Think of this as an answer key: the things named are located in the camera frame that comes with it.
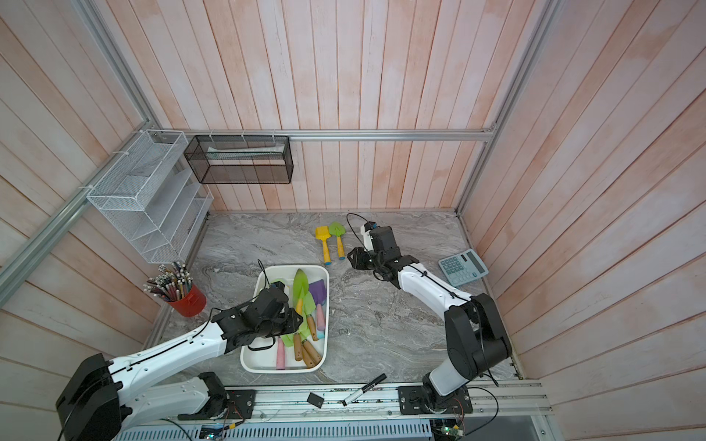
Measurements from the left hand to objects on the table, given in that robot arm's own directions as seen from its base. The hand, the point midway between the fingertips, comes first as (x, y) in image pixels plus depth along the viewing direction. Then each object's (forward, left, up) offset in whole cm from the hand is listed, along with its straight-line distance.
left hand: (299, 324), depth 81 cm
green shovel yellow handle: (+42, -10, -4) cm, 44 cm away
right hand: (+21, -16, +7) cm, 27 cm away
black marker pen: (-16, -19, -6) cm, 26 cm away
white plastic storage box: (-9, +10, -5) cm, 14 cm away
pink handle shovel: (-9, +5, -3) cm, 11 cm away
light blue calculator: (+24, -58, -5) cm, 63 cm away
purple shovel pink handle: (+13, -4, -5) cm, 15 cm away
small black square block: (-19, -6, -7) cm, 21 cm away
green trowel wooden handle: (+12, +1, +1) cm, 12 cm away
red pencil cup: (+7, +35, 0) cm, 35 cm away
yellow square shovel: (+41, -4, -5) cm, 41 cm away
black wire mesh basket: (+60, +28, +17) cm, 68 cm away
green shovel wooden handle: (-6, -2, -5) cm, 8 cm away
